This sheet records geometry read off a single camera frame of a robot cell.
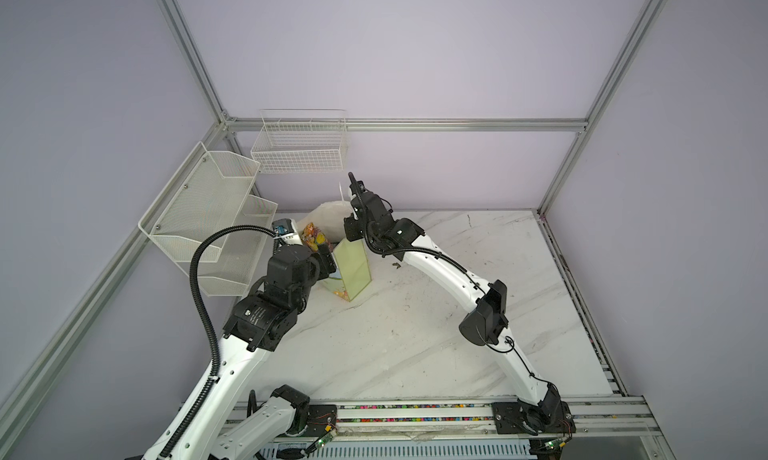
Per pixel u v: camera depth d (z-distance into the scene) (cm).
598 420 75
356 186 70
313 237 84
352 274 87
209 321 42
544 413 64
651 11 70
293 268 46
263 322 43
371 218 63
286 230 55
